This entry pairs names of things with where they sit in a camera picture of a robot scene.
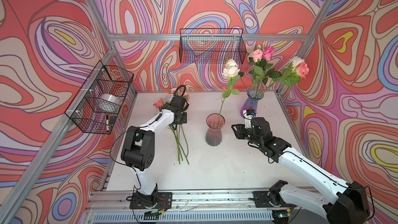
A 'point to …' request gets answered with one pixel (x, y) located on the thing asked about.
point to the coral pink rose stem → (291, 76)
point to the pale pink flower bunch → (176, 129)
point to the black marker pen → (107, 123)
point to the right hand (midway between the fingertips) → (234, 129)
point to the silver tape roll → (109, 102)
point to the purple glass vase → (254, 95)
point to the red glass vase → (215, 122)
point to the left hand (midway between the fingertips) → (183, 118)
